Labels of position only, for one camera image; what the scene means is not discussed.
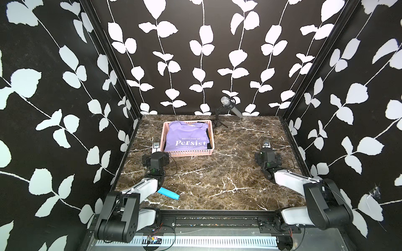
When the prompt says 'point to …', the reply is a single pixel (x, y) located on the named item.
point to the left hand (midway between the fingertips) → (155, 150)
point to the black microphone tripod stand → (217, 121)
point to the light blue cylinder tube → (167, 193)
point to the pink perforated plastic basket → (187, 153)
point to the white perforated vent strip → (194, 241)
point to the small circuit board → (155, 240)
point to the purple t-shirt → (181, 136)
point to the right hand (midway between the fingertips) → (267, 150)
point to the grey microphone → (227, 103)
